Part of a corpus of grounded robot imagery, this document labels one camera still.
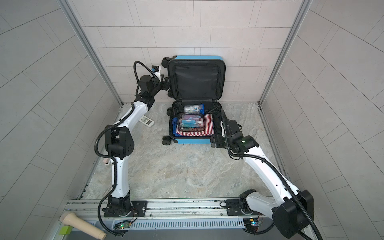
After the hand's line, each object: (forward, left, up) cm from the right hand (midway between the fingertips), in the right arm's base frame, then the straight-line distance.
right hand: (215, 140), depth 78 cm
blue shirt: (+20, +24, -7) cm, 32 cm away
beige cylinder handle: (-29, +67, -10) cm, 74 cm away
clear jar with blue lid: (+30, +8, -6) cm, 31 cm away
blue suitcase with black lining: (+39, +8, +7) cm, 40 cm away
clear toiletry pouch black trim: (+21, +13, -8) cm, 26 cm away
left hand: (+37, +23, +20) cm, 48 cm away
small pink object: (-3, +61, -10) cm, 62 cm away
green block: (-33, +69, -12) cm, 78 cm away
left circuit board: (-33, +45, -12) cm, 57 cm away
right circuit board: (-35, -13, -17) cm, 41 cm away
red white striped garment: (+14, +2, -8) cm, 16 cm away
